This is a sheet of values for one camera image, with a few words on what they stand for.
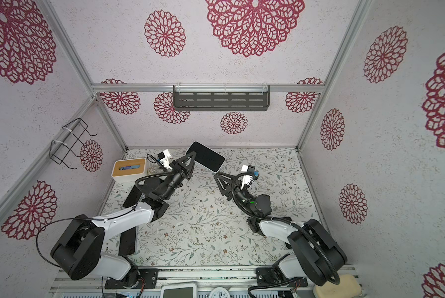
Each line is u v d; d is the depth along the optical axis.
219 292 0.69
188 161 0.71
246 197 0.66
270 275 0.76
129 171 1.04
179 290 0.69
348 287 0.69
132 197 0.97
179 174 0.67
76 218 0.46
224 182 0.72
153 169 1.06
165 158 0.69
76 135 0.80
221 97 0.96
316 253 0.43
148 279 0.73
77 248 0.43
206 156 0.70
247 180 0.66
